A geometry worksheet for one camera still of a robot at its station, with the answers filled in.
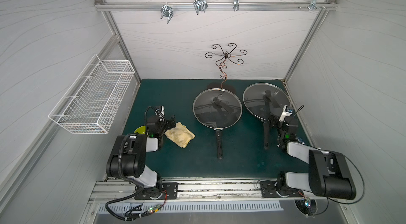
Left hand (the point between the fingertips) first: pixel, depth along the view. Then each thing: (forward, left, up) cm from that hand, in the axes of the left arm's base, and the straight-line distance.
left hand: (166, 115), depth 94 cm
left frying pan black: (-12, -31, +2) cm, 33 cm away
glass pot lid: (+3, -31, +4) cm, 31 cm away
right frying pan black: (-4, -59, 0) cm, 59 cm away
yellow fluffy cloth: (-12, -9, -3) cm, 15 cm away
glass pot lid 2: (+10, -60, +4) cm, 61 cm away
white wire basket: (-10, +26, +25) cm, 37 cm away
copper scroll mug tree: (+26, -35, +25) cm, 50 cm away
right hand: (0, -67, +4) cm, 67 cm away
